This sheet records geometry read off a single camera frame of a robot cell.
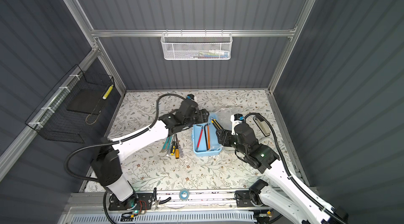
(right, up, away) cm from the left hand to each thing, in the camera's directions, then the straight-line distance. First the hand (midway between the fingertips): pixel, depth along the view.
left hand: (204, 113), depth 82 cm
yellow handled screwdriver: (-16, -21, +7) cm, 27 cm away
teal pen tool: (-22, -18, +9) cm, 29 cm away
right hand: (+8, -9, -9) cm, 15 cm away
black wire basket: (-62, +7, -8) cm, 62 cm away
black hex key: (0, -14, +14) cm, 20 cm away
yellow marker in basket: (-51, +10, -1) cm, 52 cm away
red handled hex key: (-3, -15, +14) cm, 21 cm away
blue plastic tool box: (+6, -18, +1) cm, 19 cm away
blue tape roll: (-10, -40, -5) cm, 42 cm away
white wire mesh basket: (-6, +51, +42) cm, 66 cm away
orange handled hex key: (+3, -16, +14) cm, 21 cm away
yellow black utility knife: (+7, -7, +9) cm, 14 cm away
